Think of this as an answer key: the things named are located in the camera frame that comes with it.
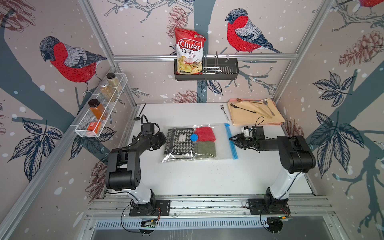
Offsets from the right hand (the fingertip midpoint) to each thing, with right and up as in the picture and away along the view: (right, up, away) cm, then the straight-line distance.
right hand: (230, 138), depth 97 cm
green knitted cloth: (-18, -6, -7) cm, 20 cm away
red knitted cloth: (-17, +3, +2) cm, 17 cm away
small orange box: (-69, +10, -31) cm, 76 cm away
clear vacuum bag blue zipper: (-4, -6, -4) cm, 8 cm away
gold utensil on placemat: (+33, +17, +17) cm, 40 cm away
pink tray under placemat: (+10, +28, +26) cm, 40 cm away
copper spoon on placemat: (+13, +28, +25) cm, 40 cm away
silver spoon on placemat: (+35, +27, +24) cm, 50 cm away
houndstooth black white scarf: (-34, -2, -4) cm, 35 cm away
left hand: (-41, +2, -2) cm, 41 cm away
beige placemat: (+12, +14, +16) cm, 25 cm away
